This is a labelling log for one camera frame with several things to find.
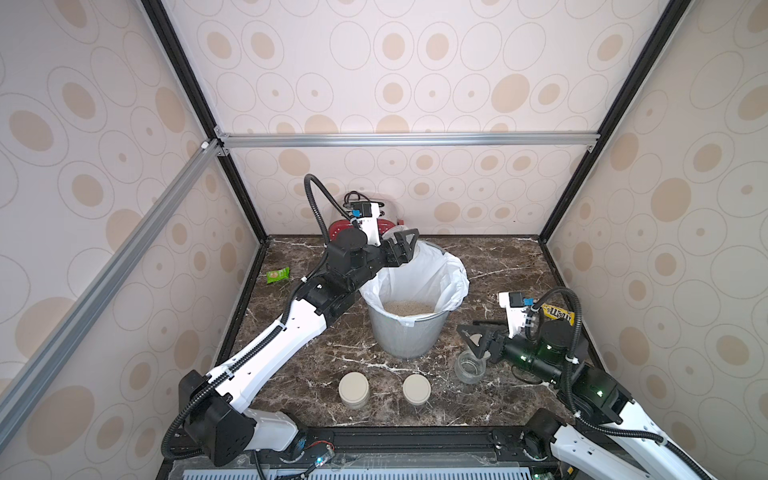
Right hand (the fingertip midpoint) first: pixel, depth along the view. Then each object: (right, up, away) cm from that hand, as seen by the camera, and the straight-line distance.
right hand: (474, 323), depth 66 cm
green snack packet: (-61, +9, +41) cm, 74 cm away
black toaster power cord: (-30, +38, +44) cm, 65 cm away
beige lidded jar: (-28, -20, +13) cm, 37 cm away
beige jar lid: (-12, -21, +16) cm, 29 cm away
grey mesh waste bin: (-17, -7, +14) cm, 23 cm away
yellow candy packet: (+35, -3, +31) cm, 47 cm away
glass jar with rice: (+5, -18, +22) cm, 29 cm away
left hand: (-13, +20, 0) cm, 24 cm away
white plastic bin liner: (-7, +8, +20) cm, 22 cm away
